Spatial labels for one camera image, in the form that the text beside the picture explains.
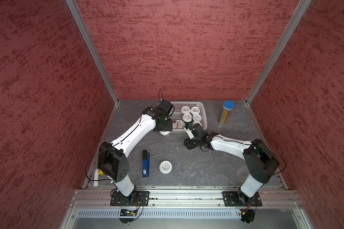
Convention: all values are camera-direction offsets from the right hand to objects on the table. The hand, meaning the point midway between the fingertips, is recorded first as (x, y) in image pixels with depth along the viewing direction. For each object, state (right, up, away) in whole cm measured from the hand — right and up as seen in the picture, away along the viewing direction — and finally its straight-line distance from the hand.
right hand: (188, 144), depth 91 cm
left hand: (-15, +10, -9) cm, 20 cm away
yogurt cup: (-14, -10, -12) cm, 21 cm away
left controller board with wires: (-35, -31, -19) cm, 51 cm away
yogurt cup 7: (0, +17, +11) cm, 21 cm away
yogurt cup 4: (+8, +17, +11) cm, 22 cm away
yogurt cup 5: (+6, +14, +6) cm, 16 cm away
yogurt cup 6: (-1, +23, +14) cm, 27 cm away
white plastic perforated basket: (-7, +20, +19) cm, 28 cm away
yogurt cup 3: (+6, +23, +13) cm, 27 cm away
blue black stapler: (-26, -10, -9) cm, 29 cm away
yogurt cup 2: (-14, +9, -9) cm, 19 cm away
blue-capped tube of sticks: (+26, +26, 0) cm, 37 cm away
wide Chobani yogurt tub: (-6, +13, +7) cm, 16 cm away
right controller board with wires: (+28, -31, -22) cm, 47 cm away
